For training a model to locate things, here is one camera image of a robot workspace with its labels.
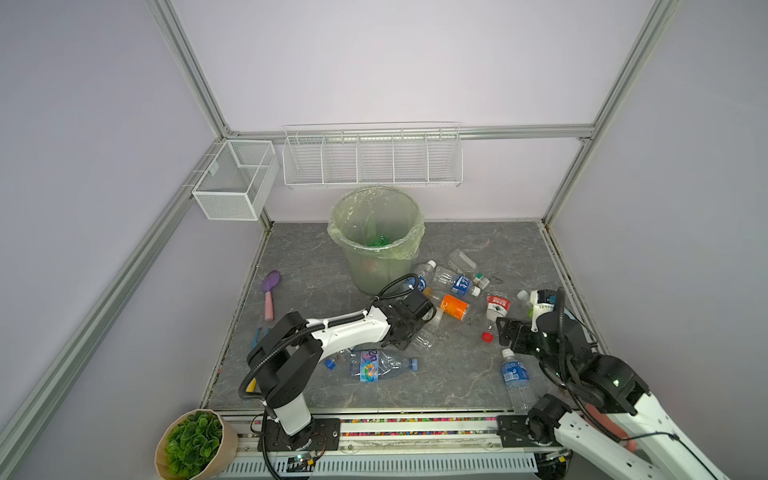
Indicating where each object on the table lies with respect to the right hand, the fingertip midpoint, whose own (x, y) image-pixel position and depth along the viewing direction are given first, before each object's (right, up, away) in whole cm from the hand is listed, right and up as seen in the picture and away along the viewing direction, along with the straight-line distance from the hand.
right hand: (513, 323), depth 71 cm
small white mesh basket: (-82, +40, +27) cm, 95 cm away
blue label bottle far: (-9, +7, +25) cm, 27 cm away
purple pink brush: (-72, +6, +30) cm, 78 cm away
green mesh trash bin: (-34, +25, +33) cm, 54 cm away
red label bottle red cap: (+3, 0, +20) cm, 20 cm away
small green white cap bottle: (0, +7, +28) cm, 29 cm away
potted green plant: (-71, -24, -9) cm, 75 cm away
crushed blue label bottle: (-47, -14, +11) cm, 50 cm away
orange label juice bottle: (-10, 0, +20) cm, 22 cm away
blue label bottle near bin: (-21, +8, +26) cm, 34 cm away
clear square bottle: (-5, +13, +34) cm, 37 cm away
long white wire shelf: (-36, +49, +27) cm, 67 cm away
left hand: (-22, -6, +14) cm, 27 cm away
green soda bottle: (-34, +21, +28) cm, 48 cm away
